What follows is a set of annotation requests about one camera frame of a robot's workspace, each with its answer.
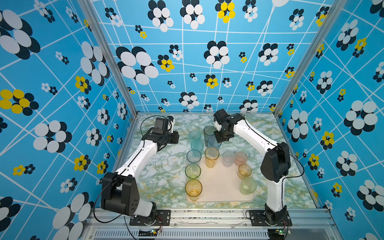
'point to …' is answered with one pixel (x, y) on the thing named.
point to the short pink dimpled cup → (241, 158)
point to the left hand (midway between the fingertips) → (178, 135)
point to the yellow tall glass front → (193, 188)
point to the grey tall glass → (208, 131)
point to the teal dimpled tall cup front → (197, 144)
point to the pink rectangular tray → (221, 184)
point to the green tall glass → (193, 171)
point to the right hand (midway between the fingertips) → (220, 138)
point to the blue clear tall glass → (194, 156)
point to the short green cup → (248, 185)
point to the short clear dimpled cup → (228, 158)
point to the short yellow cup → (244, 170)
